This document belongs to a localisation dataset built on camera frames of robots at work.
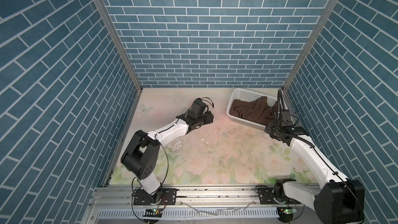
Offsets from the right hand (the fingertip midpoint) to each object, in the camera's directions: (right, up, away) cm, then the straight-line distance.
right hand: (268, 125), depth 85 cm
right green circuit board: (+4, -37, -14) cm, 40 cm away
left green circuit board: (-59, -39, -13) cm, 72 cm away
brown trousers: (-1, +8, +12) cm, 14 cm away
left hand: (-31, +5, +5) cm, 31 cm away
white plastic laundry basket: (-6, +18, +23) cm, 30 cm away
